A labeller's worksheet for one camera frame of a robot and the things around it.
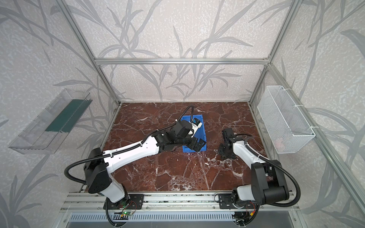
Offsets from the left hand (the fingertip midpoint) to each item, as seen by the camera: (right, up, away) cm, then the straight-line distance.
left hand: (201, 135), depth 76 cm
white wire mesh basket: (+37, +6, -14) cm, 40 cm away
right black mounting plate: (+12, -34, -3) cm, 37 cm away
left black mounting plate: (-35, -34, -3) cm, 49 cm away
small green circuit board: (-38, -38, -5) cm, 54 cm away
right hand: (+15, -11, +15) cm, 23 cm away
